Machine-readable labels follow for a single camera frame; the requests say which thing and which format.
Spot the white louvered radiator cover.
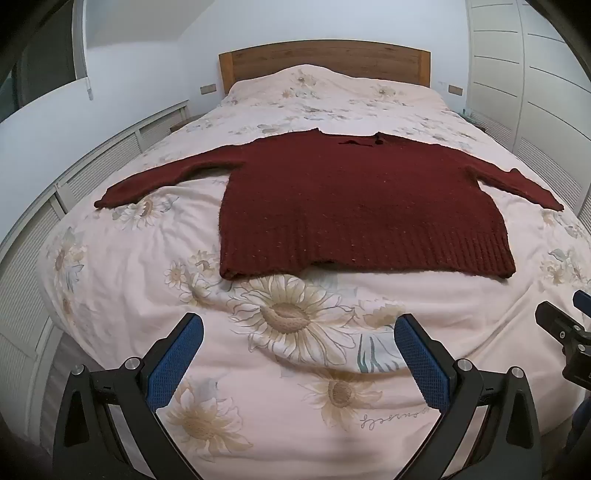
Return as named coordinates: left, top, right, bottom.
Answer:
left=0, top=100, right=191, bottom=430

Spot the floral pink duvet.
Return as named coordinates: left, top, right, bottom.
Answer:
left=39, top=65, right=591, bottom=480

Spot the wooden headboard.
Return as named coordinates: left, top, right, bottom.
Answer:
left=218, top=41, right=432, bottom=97

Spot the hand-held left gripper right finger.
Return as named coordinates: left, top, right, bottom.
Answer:
left=394, top=314, right=542, bottom=480

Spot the window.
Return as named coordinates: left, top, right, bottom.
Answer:
left=0, top=0, right=89, bottom=121

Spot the white panelled wardrobe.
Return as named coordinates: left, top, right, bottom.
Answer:
left=466, top=0, right=591, bottom=220

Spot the dark red knitted sweater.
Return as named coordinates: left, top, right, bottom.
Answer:
left=93, top=128, right=565, bottom=281

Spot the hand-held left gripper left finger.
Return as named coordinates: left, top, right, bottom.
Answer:
left=52, top=312, right=205, bottom=480

